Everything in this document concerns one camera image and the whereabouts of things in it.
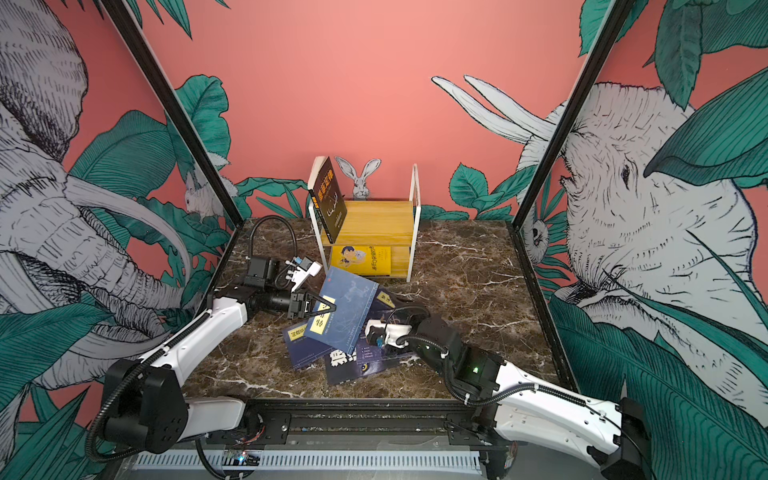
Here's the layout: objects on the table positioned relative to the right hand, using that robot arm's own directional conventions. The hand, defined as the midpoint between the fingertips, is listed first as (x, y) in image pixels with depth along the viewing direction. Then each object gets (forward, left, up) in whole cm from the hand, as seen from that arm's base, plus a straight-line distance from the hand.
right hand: (387, 304), depth 68 cm
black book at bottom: (-7, +10, -25) cm, 28 cm away
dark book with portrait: (-5, +5, -24) cm, 25 cm away
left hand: (0, +14, -3) cm, 14 cm away
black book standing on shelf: (+29, +17, +8) cm, 34 cm away
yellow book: (+28, +10, -20) cm, 36 cm away
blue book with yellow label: (+3, +9, -1) cm, 9 cm away
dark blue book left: (-1, +27, -26) cm, 37 cm away
